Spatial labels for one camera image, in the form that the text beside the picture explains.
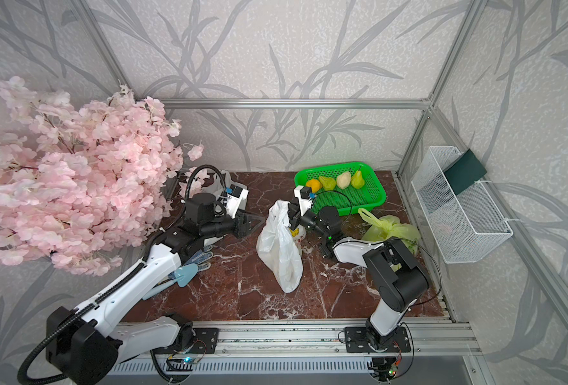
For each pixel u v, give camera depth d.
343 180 1.10
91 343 0.37
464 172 0.72
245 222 0.66
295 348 0.73
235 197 0.66
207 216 0.59
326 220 0.66
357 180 1.12
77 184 0.43
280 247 0.72
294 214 0.74
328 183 1.09
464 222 0.60
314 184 1.09
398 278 0.46
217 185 1.10
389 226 0.84
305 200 0.71
